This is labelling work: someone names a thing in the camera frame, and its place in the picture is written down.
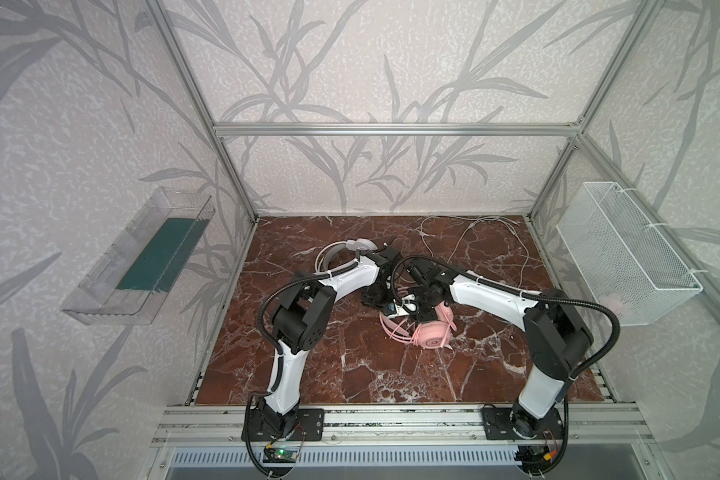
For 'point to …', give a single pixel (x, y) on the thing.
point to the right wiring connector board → (535, 459)
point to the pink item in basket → (612, 302)
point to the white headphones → (353, 244)
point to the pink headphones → (427, 335)
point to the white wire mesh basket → (628, 265)
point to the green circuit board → (279, 455)
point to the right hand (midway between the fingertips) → (410, 298)
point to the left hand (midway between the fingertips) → (389, 300)
